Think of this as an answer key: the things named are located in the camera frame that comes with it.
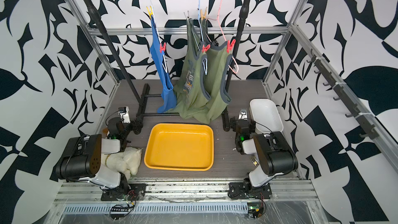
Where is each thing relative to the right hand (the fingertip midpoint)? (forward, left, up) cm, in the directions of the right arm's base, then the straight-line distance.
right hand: (243, 116), depth 94 cm
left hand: (+1, +67, +2) cm, 67 cm away
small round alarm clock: (-25, -3, -5) cm, 25 cm away
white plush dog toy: (-27, +60, +5) cm, 66 cm away
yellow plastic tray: (-17, +38, -4) cm, 41 cm away
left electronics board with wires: (-46, +64, -8) cm, 79 cm away
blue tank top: (-1, +42, +18) cm, 46 cm away
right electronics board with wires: (-45, +1, -7) cm, 46 cm away
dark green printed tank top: (+3, +31, +13) cm, 34 cm away
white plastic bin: (+5, -15, -5) cm, 17 cm away
